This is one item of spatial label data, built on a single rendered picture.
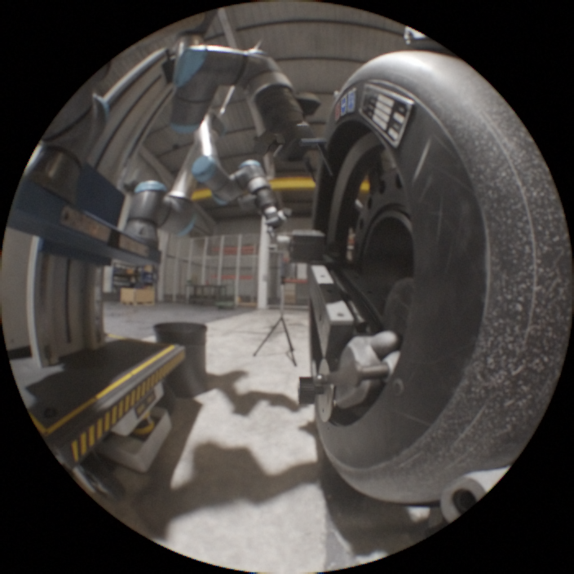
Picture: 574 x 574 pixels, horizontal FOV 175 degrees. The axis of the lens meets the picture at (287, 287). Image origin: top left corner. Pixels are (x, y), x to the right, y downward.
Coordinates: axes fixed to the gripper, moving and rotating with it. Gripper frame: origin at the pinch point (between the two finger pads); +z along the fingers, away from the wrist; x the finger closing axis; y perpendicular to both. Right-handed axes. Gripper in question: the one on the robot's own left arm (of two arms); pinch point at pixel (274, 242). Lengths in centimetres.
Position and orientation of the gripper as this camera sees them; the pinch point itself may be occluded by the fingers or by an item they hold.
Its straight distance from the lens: 61.9
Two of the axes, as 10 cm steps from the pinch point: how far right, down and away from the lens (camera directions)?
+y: 9.3, -3.7, 0.7
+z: 3.8, 9.2, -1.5
